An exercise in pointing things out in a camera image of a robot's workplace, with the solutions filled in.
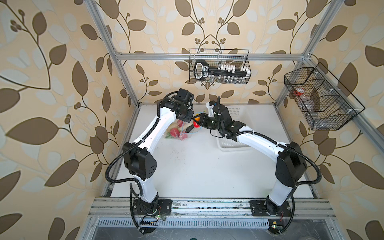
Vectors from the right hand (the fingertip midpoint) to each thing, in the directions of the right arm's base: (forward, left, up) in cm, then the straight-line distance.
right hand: (195, 119), depth 80 cm
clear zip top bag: (+10, +11, -22) cm, 27 cm away
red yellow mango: (-4, 0, 0) cm, 4 cm away
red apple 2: (-6, +7, -8) cm, 12 cm away
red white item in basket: (+10, -57, +9) cm, 59 cm away
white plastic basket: (+21, -32, -19) cm, 42 cm away
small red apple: (+14, +11, -20) cm, 26 cm away
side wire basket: (-2, -65, +10) cm, 66 cm away
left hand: (+4, +4, 0) cm, 6 cm away
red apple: (+1, +13, -14) cm, 19 cm away
